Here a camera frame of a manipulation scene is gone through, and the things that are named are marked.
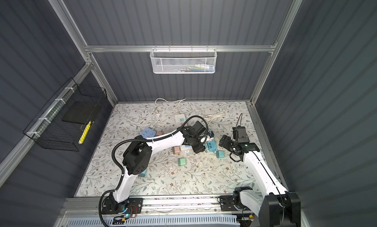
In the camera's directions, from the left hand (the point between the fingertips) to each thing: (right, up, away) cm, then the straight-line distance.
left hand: (202, 145), depth 92 cm
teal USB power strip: (+6, -1, 0) cm, 6 cm away
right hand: (+14, +2, -7) cm, 16 cm away
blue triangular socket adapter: (-37, +7, +8) cm, 38 cm away
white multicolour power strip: (-15, +16, +14) cm, 26 cm away
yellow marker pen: (-58, +10, -22) cm, 63 cm away
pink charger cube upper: (-29, +7, +8) cm, 31 cm away
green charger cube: (-13, -9, -5) cm, 16 cm away
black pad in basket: (-64, +21, -16) cm, 69 cm away
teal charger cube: (+11, -5, -2) cm, 12 cm away
